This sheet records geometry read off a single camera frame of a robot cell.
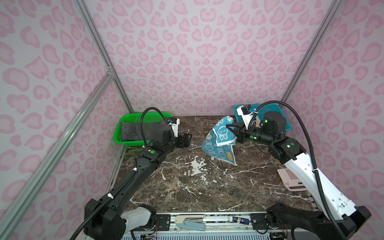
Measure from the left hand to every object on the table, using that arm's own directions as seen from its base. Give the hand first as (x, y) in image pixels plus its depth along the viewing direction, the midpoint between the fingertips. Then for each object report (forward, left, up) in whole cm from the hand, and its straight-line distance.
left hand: (186, 132), depth 77 cm
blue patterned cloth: (-10, -15, +4) cm, 18 cm away
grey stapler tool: (-36, -2, -23) cm, 43 cm away
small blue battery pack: (-37, -27, -24) cm, 51 cm away
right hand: (-5, -19, +12) cm, 23 cm away
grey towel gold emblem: (+17, +41, -20) cm, 49 cm away
